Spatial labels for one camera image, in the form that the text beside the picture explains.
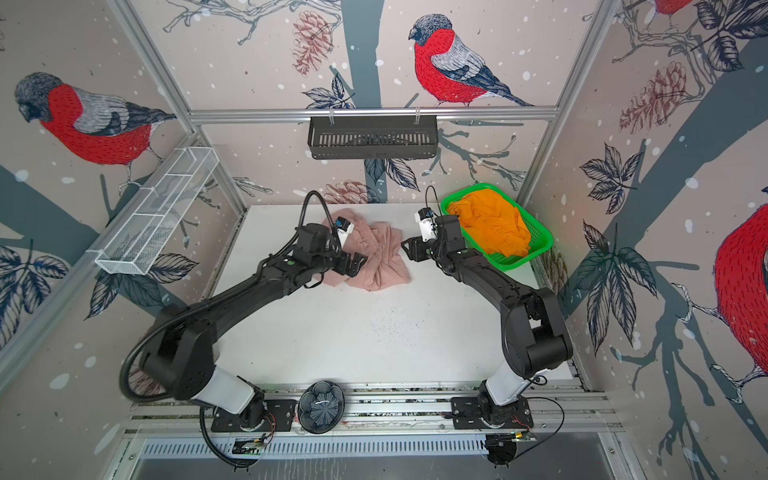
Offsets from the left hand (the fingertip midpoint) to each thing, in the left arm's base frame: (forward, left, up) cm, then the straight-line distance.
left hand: (354, 250), depth 85 cm
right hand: (+5, -17, -3) cm, 17 cm away
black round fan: (-37, +7, -17) cm, 41 cm away
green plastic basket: (+14, -64, -11) cm, 66 cm away
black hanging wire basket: (+45, -4, +9) cm, 46 cm away
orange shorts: (+21, -49, -12) cm, 54 cm away
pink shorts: (+14, -7, -15) cm, 22 cm away
